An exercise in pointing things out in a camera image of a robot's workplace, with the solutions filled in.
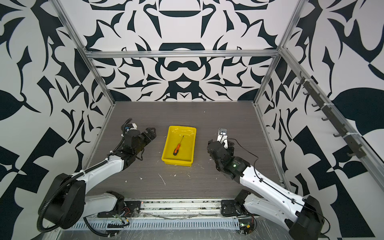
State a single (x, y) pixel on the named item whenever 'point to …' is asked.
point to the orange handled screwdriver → (177, 147)
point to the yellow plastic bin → (185, 156)
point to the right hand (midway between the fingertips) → (218, 140)
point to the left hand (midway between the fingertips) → (151, 129)
